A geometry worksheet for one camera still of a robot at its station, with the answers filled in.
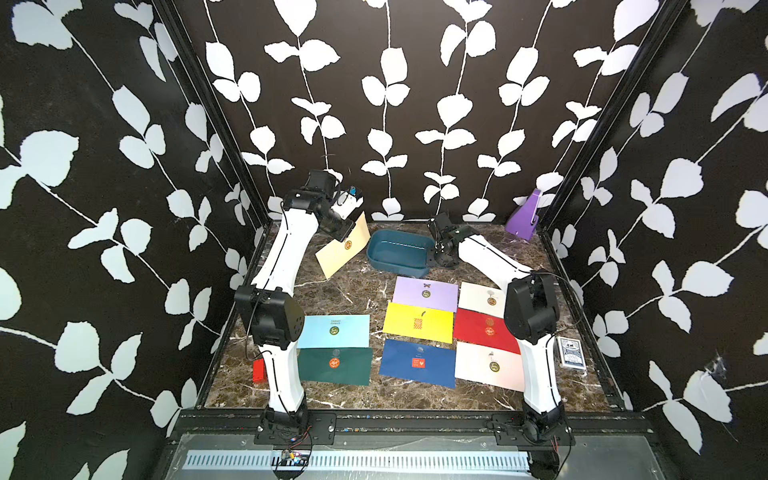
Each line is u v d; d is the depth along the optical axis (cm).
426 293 101
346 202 76
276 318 51
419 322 93
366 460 70
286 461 72
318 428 76
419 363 85
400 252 114
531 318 56
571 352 86
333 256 81
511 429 73
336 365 84
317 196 62
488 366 84
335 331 90
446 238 73
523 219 114
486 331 90
